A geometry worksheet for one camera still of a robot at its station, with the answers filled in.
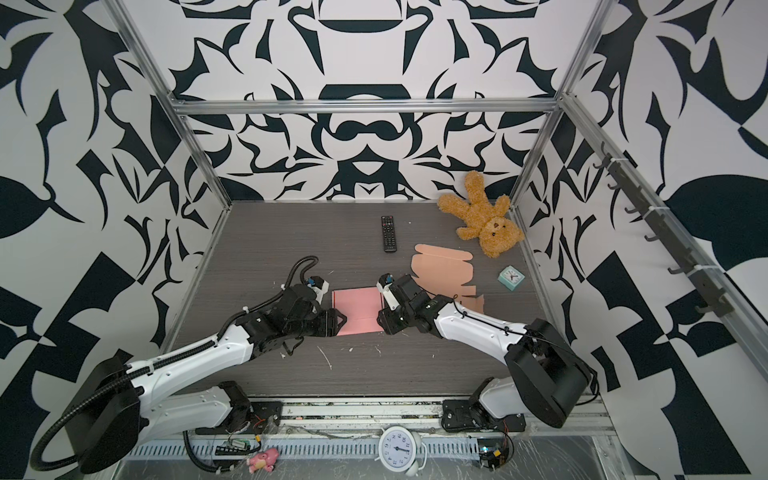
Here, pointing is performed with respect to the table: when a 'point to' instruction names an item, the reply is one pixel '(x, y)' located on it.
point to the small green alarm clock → (510, 277)
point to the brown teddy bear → (485, 219)
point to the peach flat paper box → (444, 271)
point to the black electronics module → (493, 452)
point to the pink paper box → (361, 307)
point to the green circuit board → (236, 446)
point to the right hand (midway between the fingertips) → (384, 316)
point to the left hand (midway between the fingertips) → (341, 313)
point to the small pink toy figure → (265, 460)
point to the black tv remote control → (389, 234)
